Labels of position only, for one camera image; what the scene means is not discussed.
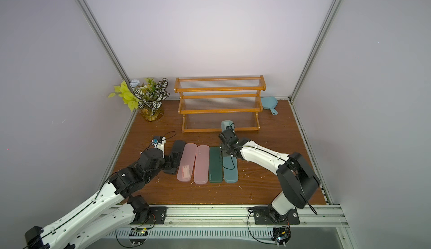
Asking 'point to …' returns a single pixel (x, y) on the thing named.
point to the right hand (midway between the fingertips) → (229, 145)
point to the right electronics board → (281, 235)
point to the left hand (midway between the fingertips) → (175, 152)
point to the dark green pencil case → (215, 165)
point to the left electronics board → (138, 235)
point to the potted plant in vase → (147, 96)
